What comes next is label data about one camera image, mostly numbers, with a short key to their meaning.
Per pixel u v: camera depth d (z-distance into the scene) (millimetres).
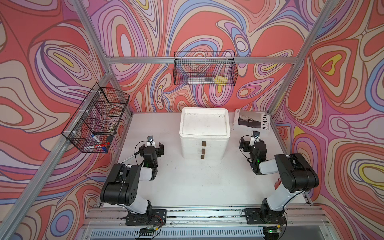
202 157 905
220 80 908
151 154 708
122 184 457
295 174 481
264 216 666
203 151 842
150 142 783
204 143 788
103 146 650
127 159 934
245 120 1095
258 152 734
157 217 725
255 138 796
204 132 786
